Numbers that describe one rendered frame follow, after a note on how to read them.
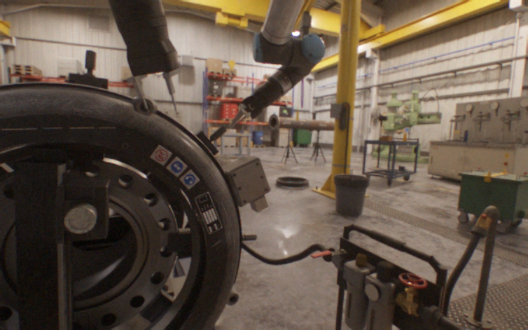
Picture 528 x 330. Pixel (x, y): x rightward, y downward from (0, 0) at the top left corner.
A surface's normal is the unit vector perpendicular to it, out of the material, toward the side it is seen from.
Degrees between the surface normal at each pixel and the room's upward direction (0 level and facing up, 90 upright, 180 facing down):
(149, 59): 114
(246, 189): 90
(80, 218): 90
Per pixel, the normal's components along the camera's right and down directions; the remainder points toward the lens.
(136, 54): -0.11, 0.46
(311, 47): 0.35, -0.11
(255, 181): 0.47, 0.12
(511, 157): -0.98, 0.00
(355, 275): -0.88, 0.03
